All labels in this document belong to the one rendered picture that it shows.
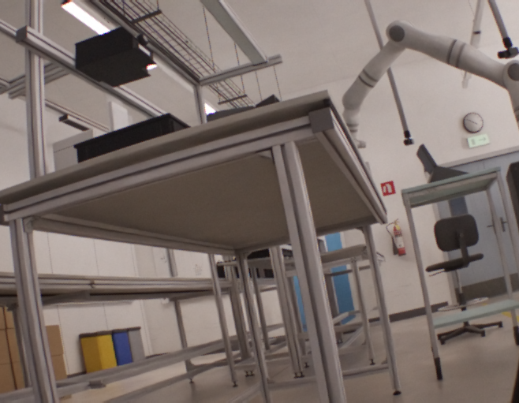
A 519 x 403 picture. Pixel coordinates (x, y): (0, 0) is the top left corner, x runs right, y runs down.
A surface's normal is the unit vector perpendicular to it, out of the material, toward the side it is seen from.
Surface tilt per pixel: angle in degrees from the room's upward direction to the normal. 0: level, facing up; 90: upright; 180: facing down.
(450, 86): 90
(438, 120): 90
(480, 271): 90
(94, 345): 90
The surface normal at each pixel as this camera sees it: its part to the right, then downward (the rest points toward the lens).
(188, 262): -0.29, -0.12
